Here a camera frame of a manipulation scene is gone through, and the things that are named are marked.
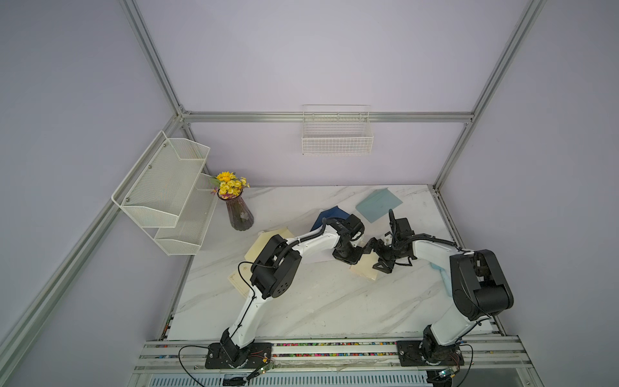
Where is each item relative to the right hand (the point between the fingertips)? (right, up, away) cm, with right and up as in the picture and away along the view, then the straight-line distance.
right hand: (367, 260), depth 92 cm
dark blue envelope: (-12, +18, +18) cm, 28 cm away
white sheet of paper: (-17, -1, +2) cm, 17 cm away
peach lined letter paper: (-1, -3, +1) cm, 3 cm away
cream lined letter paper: (-38, +4, -38) cm, 54 cm away
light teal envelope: (+10, +22, +23) cm, 33 cm away
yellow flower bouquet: (-52, +29, -6) cm, 59 cm away
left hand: (-5, -1, -1) cm, 5 cm away
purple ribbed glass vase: (-51, +17, +5) cm, 54 cm away
